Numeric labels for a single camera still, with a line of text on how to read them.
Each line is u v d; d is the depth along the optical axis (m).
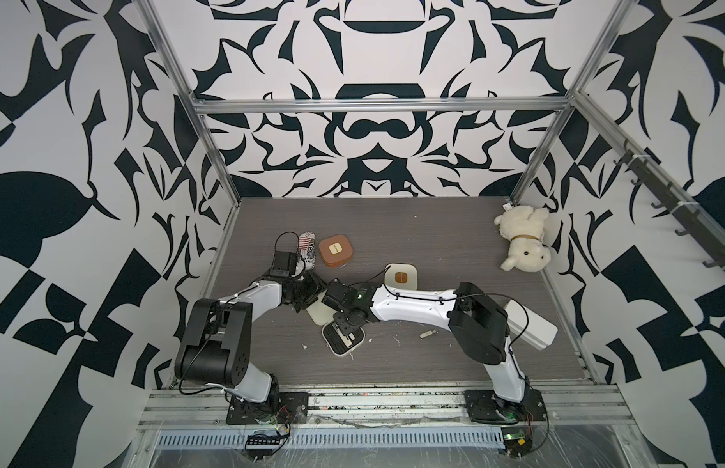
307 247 1.02
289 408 0.74
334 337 0.85
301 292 0.79
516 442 0.70
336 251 1.02
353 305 0.64
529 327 0.84
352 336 0.85
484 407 0.74
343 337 0.85
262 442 0.73
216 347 0.45
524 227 1.00
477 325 0.49
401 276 0.96
